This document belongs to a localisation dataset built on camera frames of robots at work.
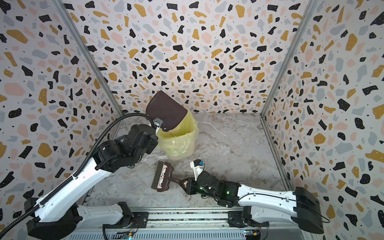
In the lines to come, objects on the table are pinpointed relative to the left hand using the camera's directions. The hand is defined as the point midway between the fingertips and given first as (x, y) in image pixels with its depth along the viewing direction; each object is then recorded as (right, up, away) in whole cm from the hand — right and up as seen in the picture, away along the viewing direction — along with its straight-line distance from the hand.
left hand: (148, 131), depth 65 cm
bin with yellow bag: (+11, -7, +10) cm, 17 cm away
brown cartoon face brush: (+2, -25, +12) cm, 28 cm away
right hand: (+12, -23, +3) cm, 26 cm away
